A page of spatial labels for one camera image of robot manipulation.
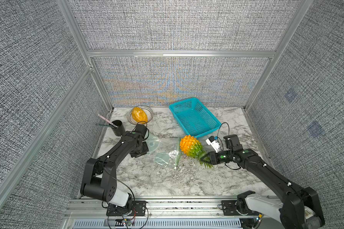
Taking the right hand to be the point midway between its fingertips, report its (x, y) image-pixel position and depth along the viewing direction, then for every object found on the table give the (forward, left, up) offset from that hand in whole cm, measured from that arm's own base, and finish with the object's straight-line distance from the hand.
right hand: (202, 156), depth 78 cm
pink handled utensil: (+26, +60, -2) cm, 65 cm away
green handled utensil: (+23, +60, -2) cm, 64 cm away
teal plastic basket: (+39, -1, -14) cm, 42 cm away
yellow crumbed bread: (+36, +41, -7) cm, 55 cm away
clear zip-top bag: (+10, +21, -14) cm, 27 cm away
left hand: (+6, +33, -7) cm, 34 cm away
